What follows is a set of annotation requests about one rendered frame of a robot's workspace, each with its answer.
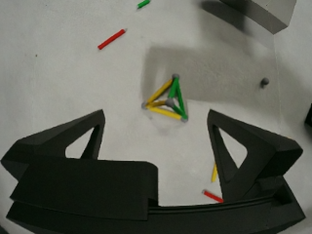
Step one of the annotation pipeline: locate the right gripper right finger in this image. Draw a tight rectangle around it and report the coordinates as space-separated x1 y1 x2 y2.
207 109 303 202

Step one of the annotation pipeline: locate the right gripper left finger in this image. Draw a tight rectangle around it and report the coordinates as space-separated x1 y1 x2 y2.
9 109 105 159

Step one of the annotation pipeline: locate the red rod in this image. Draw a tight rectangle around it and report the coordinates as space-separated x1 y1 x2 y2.
97 28 126 50
202 190 223 203

